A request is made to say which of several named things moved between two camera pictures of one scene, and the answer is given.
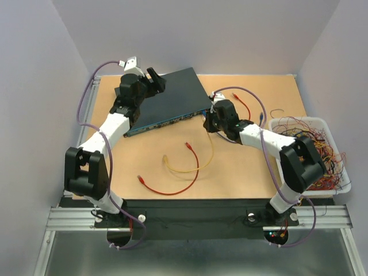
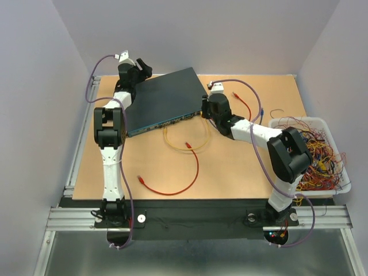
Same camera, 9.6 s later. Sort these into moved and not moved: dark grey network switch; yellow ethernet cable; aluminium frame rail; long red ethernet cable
Moved: yellow ethernet cable
Not moved: long red ethernet cable; aluminium frame rail; dark grey network switch
